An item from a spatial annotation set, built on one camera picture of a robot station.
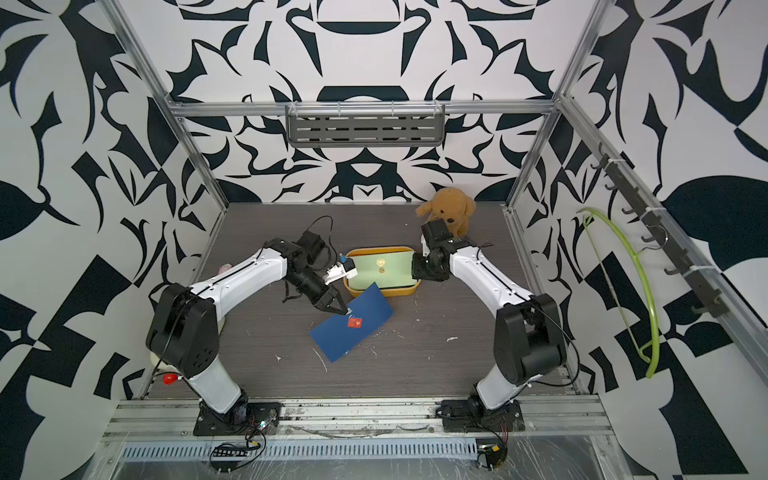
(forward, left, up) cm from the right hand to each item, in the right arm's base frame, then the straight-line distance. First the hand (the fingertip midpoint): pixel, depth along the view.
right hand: (418, 267), depth 89 cm
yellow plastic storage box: (-5, +19, -6) cm, 21 cm away
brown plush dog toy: (+19, -11, +6) cm, 23 cm away
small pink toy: (+5, +63, -8) cm, 64 cm away
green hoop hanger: (-27, -42, +19) cm, 53 cm away
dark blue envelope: (-17, +22, -7) cm, 28 cm away
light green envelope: (+3, +10, -6) cm, 12 cm away
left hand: (-13, +21, 0) cm, 25 cm away
